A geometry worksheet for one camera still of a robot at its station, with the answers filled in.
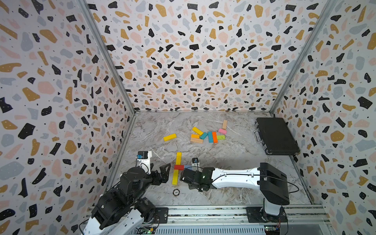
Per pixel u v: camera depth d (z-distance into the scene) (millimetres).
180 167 907
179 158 928
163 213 748
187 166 901
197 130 1097
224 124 1132
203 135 1065
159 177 575
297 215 762
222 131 1097
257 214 734
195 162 746
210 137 1059
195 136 1080
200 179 585
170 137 1065
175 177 616
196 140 1042
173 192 815
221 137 1059
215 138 1044
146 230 702
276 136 1012
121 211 470
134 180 448
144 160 558
